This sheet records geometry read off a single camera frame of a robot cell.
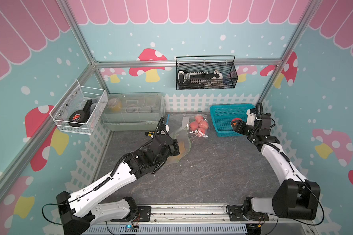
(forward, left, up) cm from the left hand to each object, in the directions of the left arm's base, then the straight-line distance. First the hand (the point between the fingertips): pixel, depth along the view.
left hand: (178, 144), depth 71 cm
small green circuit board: (-32, +23, -28) cm, 48 cm away
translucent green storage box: (+32, +32, -11) cm, 46 cm away
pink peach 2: (+30, -17, -20) cm, 39 cm away
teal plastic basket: (+35, -31, -17) cm, 50 cm away
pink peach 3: (+25, -16, -20) cm, 36 cm away
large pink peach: (+29, -10, -21) cm, 37 cm away
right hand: (+18, -33, -3) cm, 37 cm away
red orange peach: (+18, -33, -1) cm, 37 cm away
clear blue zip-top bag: (+28, -6, -20) cm, 35 cm away
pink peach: (+34, -14, -18) cm, 41 cm away
